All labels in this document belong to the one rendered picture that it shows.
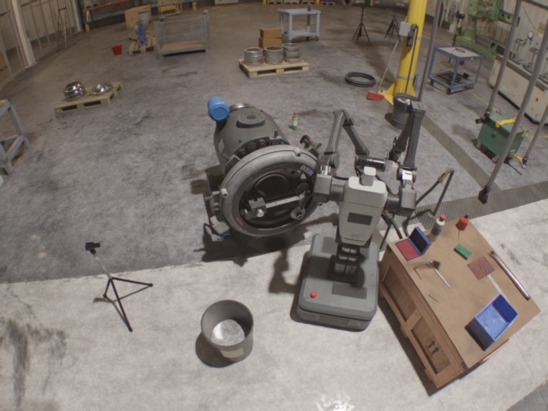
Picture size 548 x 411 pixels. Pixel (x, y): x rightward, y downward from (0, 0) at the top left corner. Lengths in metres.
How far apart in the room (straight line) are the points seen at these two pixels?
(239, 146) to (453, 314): 1.80
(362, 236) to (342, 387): 0.99
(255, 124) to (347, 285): 1.31
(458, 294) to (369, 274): 0.64
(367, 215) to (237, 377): 1.30
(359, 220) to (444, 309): 0.79
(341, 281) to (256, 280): 0.67
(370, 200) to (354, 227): 0.22
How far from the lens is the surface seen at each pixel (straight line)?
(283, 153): 1.92
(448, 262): 2.25
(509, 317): 2.20
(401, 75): 5.31
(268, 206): 2.10
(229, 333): 2.09
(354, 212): 1.67
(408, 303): 2.20
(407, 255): 2.14
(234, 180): 1.93
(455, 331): 1.98
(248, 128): 2.34
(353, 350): 2.23
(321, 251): 2.28
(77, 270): 2.99
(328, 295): 2.08
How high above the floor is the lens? 2.04
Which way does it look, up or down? 44 degrees down
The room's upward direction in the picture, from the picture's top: straight up
